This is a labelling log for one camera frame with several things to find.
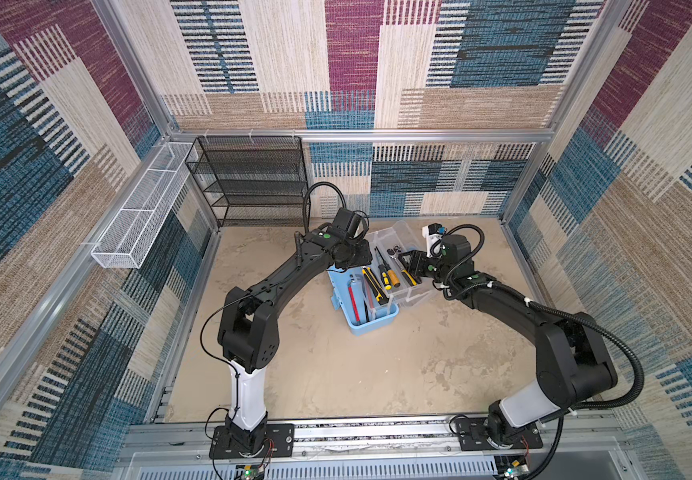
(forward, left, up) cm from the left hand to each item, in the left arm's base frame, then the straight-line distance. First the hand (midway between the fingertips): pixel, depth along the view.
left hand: (370, 253), depth 88 cm
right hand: (-1, -10, -2) cm, 10 cm away
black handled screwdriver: (-7, -4, -2) cm, 8 cm away
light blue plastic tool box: (-9, +9, -11) cm, 16 cm away
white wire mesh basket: (+2, +66, +8) cm, 66 cm away
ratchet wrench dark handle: (+3, -8, -2) cm, 9 cm away
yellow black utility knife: (-8, -2, -7) cm, 11 cm away
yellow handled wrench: (-7, -11, -2) cm, 13 cm away
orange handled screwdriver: (-7, -6, -2) cm, 10 cm away
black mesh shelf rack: (+34, +40, +1) cm, 52 cm away
